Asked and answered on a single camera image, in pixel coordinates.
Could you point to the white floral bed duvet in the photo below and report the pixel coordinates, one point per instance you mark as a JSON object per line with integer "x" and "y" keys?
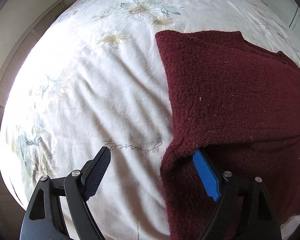
{"x": 96, "y": 78}

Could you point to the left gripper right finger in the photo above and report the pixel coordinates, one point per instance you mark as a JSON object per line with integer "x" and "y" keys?
{"x": 244, "y": 209}

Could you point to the white radiator cover cabinet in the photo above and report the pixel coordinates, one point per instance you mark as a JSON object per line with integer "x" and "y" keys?
{"x": 8, "y": 72}

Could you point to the dark red knitted sweater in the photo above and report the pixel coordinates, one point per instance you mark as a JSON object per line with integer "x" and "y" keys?
{"x": 240, "y": 105}

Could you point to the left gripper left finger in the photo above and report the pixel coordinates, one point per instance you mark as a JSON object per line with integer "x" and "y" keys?
{"x": 44, "y": 217}

